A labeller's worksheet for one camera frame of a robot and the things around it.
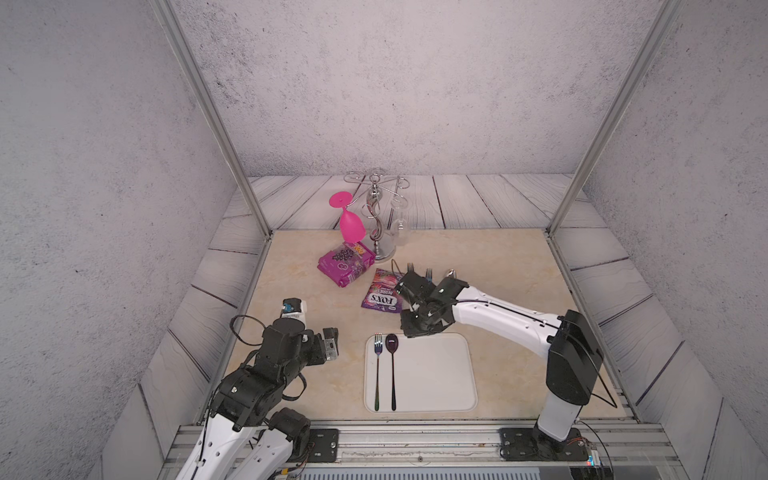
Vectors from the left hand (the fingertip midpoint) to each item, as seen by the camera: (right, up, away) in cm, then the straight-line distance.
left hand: (326, 333), depth 72 cm
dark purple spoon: (+16, -8, +17) cm, 24 cm away
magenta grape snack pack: (0, +16, +33) cm, 36 cm away
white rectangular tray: (+27, -15, +13) cm, 33 cm away
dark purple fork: (+22, +14, +36) cm, 44 cm away
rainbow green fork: (+12, -9, +17) cm, 23 cm away
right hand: (+20, -2, +10) cm, 23 cm away
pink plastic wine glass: (+2, +28, +28) cm, 40 cm away
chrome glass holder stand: (+11, +39, +22) cm, 46 cm away
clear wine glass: (+18, +27, +27) cm, 42 cm away
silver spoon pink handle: (+36, +12, +33) cm, 51 cm away
